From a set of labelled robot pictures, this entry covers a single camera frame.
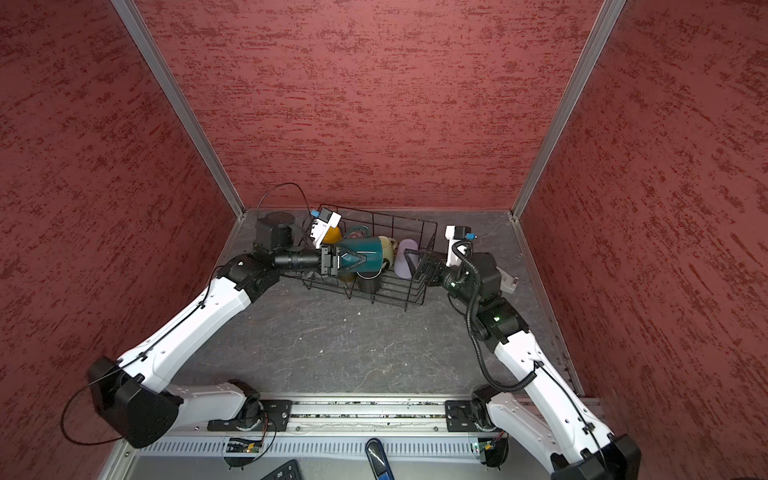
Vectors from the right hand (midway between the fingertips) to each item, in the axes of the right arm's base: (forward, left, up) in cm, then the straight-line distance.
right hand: (415, 259), depth 71 cm
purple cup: (+12, +3, -21) cm, 24 cm away
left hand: (-2, +14, +2) cm, 14 cm away
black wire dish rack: (+11, +2, -27) cm, 29 cm away
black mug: (+7, +13, -21) cm, 26 cm away
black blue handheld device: (-38, +10, -23) cm, 45 cm away
